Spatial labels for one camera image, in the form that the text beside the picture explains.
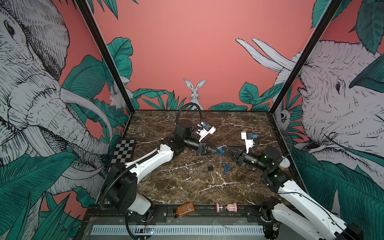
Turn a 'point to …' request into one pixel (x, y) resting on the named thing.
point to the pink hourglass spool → (230, 207)
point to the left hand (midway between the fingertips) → (219, 152)
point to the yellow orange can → (285, 163)
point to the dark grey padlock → (210, 167)
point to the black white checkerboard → (123, 151)
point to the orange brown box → (185, 209)
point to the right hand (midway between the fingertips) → (222, 150)
